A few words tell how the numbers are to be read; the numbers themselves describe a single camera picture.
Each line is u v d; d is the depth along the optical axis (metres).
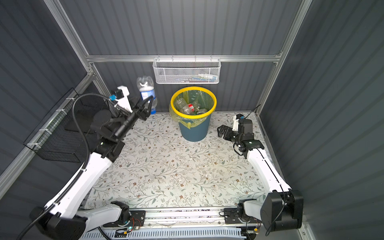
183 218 0.76
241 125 0.62
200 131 1.06
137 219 0.72
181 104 0.89
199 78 0.92
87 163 0.45
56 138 0.68
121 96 0.50
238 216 0.73
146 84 0.56
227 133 0.72
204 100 0.97
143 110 0.55
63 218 0.38
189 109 0.93
